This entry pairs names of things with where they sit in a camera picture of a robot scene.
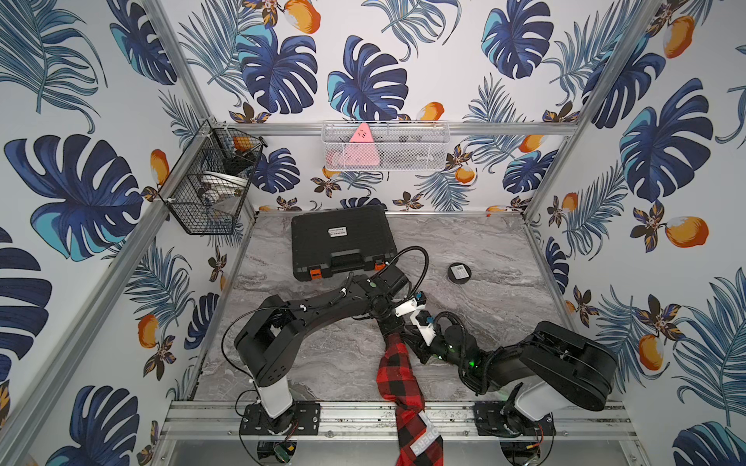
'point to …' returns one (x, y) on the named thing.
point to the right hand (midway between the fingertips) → (406, 328)
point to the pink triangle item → (361, 149)
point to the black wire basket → (205, 190)
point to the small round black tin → (459, 273)
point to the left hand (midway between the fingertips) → (399, 321)
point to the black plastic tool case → (334, 243)
